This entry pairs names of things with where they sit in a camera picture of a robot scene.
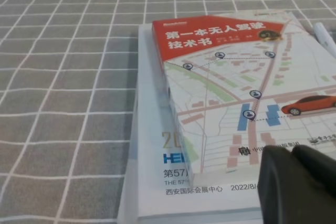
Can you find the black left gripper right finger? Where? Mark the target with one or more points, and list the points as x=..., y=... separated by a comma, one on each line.
x=320, y=166

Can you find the white booklet under book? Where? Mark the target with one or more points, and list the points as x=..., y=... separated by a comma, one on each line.
x=156, y=188

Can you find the orange map cover book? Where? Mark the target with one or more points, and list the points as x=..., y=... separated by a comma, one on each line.
x=241, y=81

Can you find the white marker on table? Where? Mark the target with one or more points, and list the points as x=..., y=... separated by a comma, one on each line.
x=324, y=38

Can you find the grey checkered tablecloth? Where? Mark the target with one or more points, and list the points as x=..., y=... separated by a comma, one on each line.
x=68, y=78

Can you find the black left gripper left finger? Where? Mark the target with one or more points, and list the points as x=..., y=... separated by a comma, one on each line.
x=288, y=194

